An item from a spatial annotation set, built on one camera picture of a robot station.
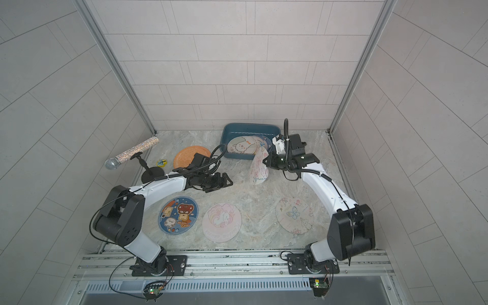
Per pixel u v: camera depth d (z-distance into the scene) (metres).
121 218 0.44
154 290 0.64
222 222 0.82
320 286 0.68
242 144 1.08
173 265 0.70
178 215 0.84
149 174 0.93
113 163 0.74
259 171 0.80
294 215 0.84
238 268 0.71
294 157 0.63
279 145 0.75
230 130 1.13
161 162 0.99
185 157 1.05
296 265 0.71
